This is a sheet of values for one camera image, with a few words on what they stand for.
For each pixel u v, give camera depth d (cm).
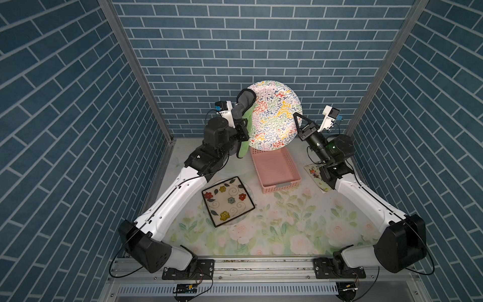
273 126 68
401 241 41
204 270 74
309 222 87
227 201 92
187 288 72
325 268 74
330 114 60
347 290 71
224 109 57
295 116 66
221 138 49
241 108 64
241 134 60
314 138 62
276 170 104
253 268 76
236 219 85
